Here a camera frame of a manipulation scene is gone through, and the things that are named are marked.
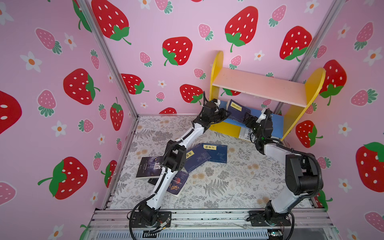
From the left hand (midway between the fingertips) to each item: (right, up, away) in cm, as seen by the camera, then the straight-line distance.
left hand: (233, 112), depth 91 cm
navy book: (-8, -26, +7) cm, 29 cm away
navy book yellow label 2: (+4, +2, +5) cm, 7 cm away
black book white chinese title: (-52, -34, -1) cm, 62 cm away
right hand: (+9, -1, -2) cm, 10 cm away
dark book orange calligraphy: (-33, -41, -7) cm, 54 cm away
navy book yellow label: (-23, -28, +4) cm, 37 cm away
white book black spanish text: (+11, -14, +6) cm, 19 cm away
